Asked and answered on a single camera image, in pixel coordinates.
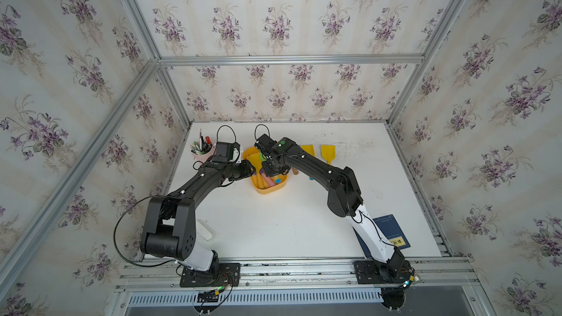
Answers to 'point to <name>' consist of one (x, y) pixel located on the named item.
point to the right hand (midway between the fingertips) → (273, 171)
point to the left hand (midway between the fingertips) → (254, 170)
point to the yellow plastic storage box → (262, 184)
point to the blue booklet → (389, 230)
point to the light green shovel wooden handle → (295, 170)
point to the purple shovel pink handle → (268, 181)
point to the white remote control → (204, 230)
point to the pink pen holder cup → (203, 148)
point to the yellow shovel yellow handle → (309, 148)
